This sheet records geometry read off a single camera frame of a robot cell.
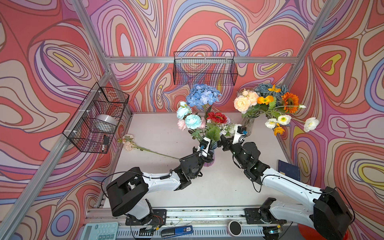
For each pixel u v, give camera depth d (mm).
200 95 642
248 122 947
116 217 749
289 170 885
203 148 615
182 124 693
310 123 572
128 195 431
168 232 659
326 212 396
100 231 685
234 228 666
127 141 981
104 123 701
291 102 701
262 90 787
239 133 630
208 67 962
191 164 584
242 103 720
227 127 706
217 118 627
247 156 578
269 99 733
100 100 811
